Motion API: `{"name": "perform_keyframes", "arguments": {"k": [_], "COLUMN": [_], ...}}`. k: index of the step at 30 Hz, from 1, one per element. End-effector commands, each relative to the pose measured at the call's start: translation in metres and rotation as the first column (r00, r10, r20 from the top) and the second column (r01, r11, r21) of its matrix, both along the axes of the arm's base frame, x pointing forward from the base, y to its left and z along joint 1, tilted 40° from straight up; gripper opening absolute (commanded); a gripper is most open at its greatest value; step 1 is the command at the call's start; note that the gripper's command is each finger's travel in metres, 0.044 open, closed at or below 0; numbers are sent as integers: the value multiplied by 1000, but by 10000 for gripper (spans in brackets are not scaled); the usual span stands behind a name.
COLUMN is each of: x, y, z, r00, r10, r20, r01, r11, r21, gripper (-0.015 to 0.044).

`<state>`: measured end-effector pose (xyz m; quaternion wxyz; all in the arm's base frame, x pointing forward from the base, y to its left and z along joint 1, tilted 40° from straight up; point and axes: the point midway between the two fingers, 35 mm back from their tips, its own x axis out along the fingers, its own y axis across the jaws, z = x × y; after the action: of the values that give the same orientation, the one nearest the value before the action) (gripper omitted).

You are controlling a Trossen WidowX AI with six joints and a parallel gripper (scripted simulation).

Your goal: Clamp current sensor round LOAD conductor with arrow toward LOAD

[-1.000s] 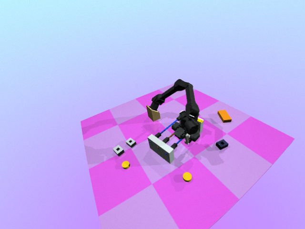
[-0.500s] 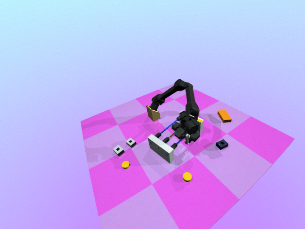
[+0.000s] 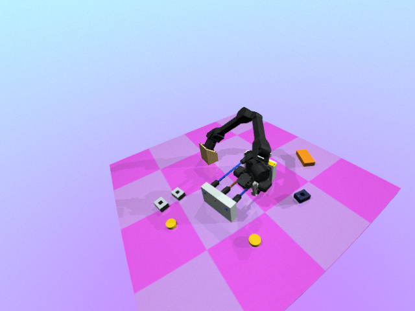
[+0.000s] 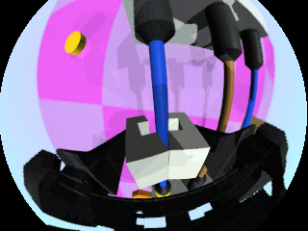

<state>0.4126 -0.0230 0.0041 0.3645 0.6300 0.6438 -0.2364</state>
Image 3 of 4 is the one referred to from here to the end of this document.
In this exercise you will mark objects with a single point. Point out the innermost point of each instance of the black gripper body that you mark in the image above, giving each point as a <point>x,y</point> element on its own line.
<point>263,186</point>

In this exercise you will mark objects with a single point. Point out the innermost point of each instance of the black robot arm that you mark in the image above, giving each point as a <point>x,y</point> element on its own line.
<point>260,146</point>

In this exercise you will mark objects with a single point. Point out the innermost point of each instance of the yellow short cylinder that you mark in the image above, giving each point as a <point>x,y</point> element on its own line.
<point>171,223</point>
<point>254,240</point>

